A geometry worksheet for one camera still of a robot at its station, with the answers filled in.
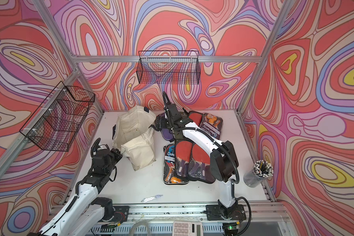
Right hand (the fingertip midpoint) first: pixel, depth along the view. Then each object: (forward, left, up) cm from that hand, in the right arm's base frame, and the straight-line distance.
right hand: (161, 125), depth 87 cm
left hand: (-13, +23, -5) cm, 27 cm away
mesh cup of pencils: (-28, -51, -4) cm, 59 cm away
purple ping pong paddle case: (+5, -3, -16) cm, 17 cm away
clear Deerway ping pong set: (-19, -3, -18) cm, 26 cm away
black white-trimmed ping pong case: (+12, -36, -16) cm, 41 cm away
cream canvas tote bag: (+7, +23, -17) cm, 30 cm away
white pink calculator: (-50, -13, -18) cm, 55 cm away
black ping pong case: (-17, -15, -13) cm, 26 cm away
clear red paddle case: (-22, -22, -14) cm, 34 cm away
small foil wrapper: (-36, +7, -19) cm, 41 cm away
